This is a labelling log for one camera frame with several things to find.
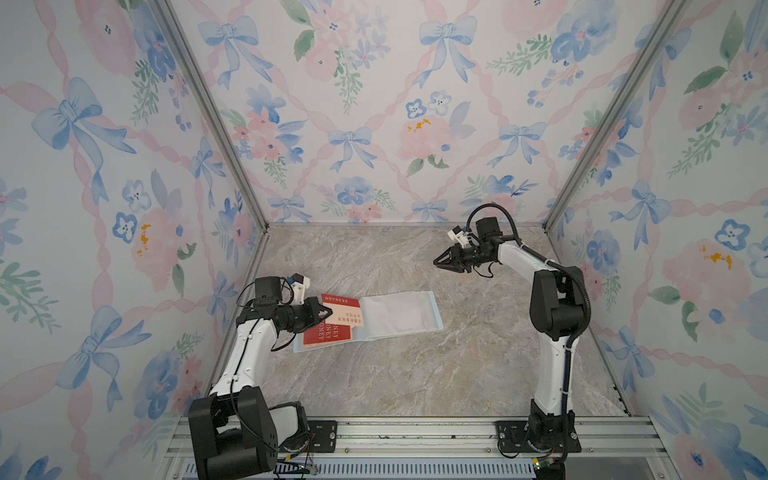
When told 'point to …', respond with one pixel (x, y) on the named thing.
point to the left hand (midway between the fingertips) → (331, 310)
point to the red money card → (324, 332)
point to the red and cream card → (345, 311)
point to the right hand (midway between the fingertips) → (439, 262)
